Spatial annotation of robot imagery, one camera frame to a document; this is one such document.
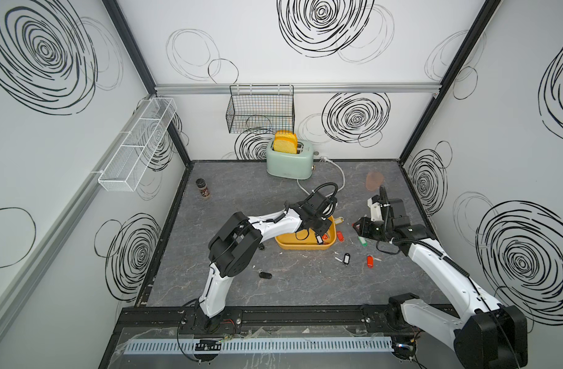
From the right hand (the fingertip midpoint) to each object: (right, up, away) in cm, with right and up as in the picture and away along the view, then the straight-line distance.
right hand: (358, 226), depth 82 cm
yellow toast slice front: (-26, +33, +16) cm, 45 cm away
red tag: (+6, -14, +5) cm, 16 cm away
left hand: (-10, -1, +9) cm, 14 cm away
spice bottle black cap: (-63, +14, +18) cm, 66 cm away
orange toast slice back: (-26, +38, +20) cm, 50 cm away
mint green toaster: (-23, +23, +28) cm, 43 cm away
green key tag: (+5, -8, +9) cm, 13 cm away
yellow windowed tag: (-3, -1, +17) cm, 17 cm away
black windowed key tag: (-13, -7, +9) cm, 17 cm away
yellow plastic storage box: (-19, -4, -4) cm, 20 cm away
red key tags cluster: (-10, -7, +11) cm, 16 cm away
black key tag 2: (-36, -10, +9) cm, 38 cm away
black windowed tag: (-3, -13, +5) cm, 15 cm away
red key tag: (-4, -6, +12) cm, 14 cm away
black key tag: (-34, -18, +1) cm, 38 cm away
